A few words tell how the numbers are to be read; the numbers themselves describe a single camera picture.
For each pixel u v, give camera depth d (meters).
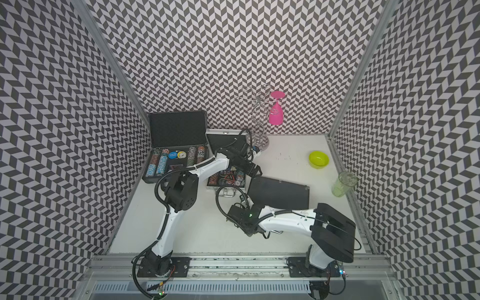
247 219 0.58
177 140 1.08
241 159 0.82
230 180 0.97
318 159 1.06
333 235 0.42
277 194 0.89
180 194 0.58
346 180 1.02
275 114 0.96
